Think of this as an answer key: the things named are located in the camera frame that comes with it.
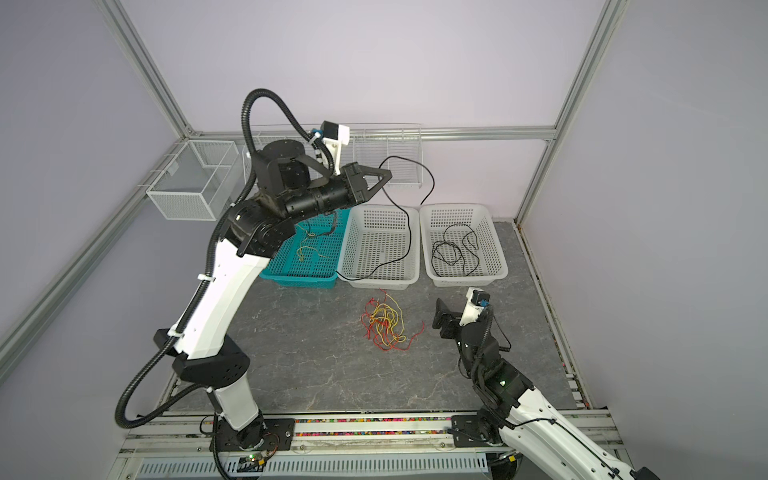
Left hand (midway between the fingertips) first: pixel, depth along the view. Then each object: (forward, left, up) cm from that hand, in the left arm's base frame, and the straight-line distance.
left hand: (393, 182), depth 53 cm
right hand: (-7, -15, -35) cm, 39 cm away
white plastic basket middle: (+29, +4, -53) cm, 60 cm away
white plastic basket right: (+38, -17, -49) cm, 65 cm away
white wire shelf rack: (+46, -4, -22) cm, 51 cm away
